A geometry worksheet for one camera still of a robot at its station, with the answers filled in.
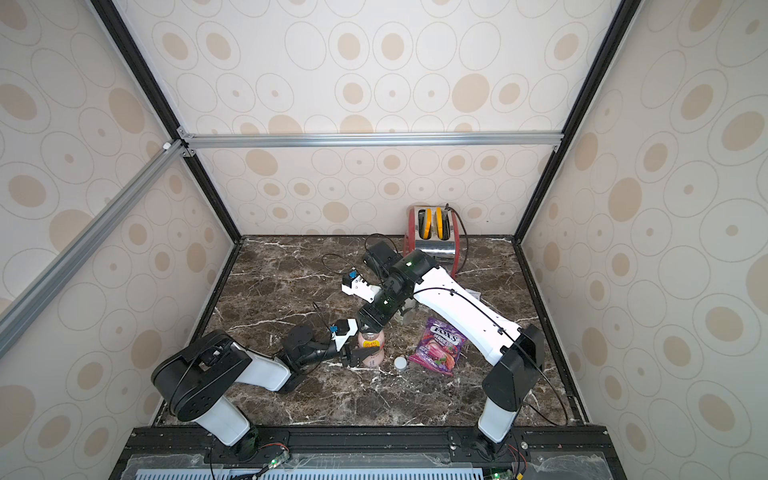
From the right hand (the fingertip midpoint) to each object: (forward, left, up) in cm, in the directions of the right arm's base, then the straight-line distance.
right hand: (365, 328), depth 73 cm
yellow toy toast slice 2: (+38, -20, +1) cm, 43 cm away
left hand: (0, -3, -6) cm, 7 cm away
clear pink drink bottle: (-1, -2, -4) cm, 4 cm away
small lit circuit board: (-27, +20, -18) cm, 38 cm away
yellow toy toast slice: (+39, -16, 0) cm, 42 cm away
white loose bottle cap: (0, -9, -20) cm, 22 cm away
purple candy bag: (+4, -20, -18) cm, 28 cm away
